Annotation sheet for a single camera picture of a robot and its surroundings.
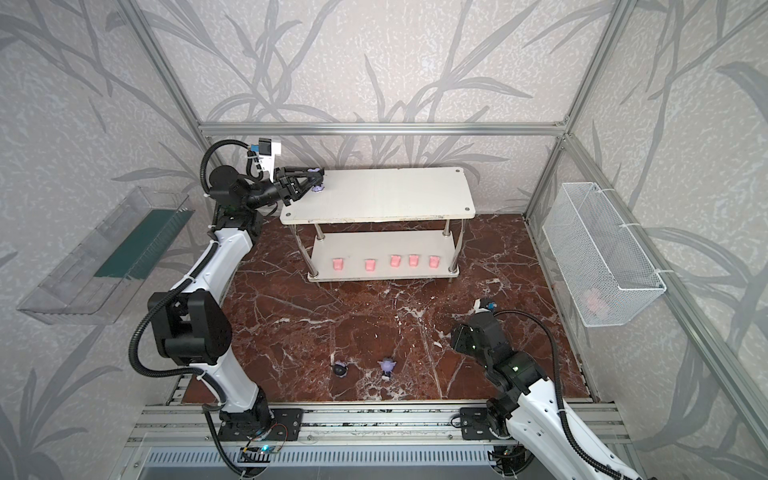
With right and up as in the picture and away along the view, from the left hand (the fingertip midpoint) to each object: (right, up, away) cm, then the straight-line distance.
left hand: (320, 171), depth 70 cm
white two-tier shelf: (+10, -4, +9) cm, 14 cm away
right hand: (+35, -39, +12) cm, 53 cm away
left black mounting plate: (-9, -62, +3) cm, 63 cm away
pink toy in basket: (+67, -32, +2) cm, 74 cm away
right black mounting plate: (+38, -62, +3) cm, 73 cm away
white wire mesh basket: (+62, -24, -9) cm, 67 cm away
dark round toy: (+3, -51, +9) cm, 52 cm away
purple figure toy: (+15, -51, +10) cm, 54 cm away
